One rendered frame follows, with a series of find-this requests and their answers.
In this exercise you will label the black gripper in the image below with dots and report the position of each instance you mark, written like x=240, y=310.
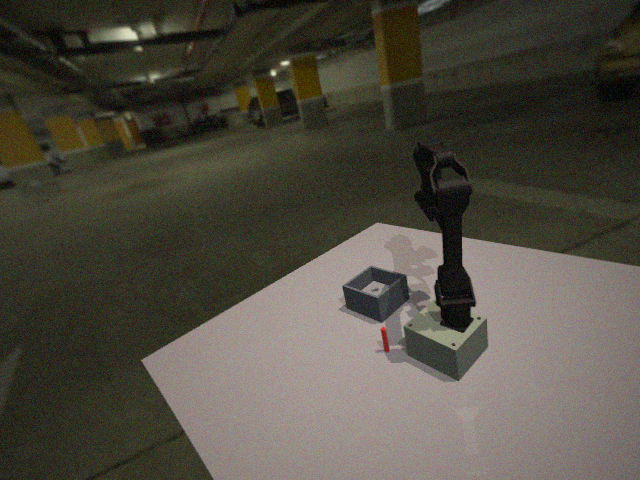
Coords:
x=425, y=202

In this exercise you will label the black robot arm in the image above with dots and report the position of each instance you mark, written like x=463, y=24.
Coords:
x=451, y=196

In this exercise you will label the dark red peg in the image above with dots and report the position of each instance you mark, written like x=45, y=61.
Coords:
x=384, y=338

